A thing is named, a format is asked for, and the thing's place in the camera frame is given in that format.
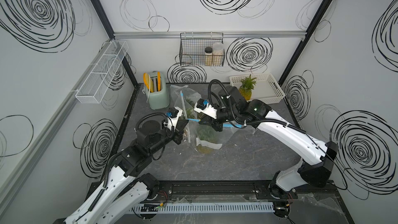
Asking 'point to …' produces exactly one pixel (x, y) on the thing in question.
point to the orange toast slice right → (159, 81)
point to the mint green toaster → (159, 98)
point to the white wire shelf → (90, 90)
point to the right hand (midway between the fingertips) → (201, 120)
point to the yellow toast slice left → (146, 79)
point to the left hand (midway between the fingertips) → (185, 119)
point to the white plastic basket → (266, 89)
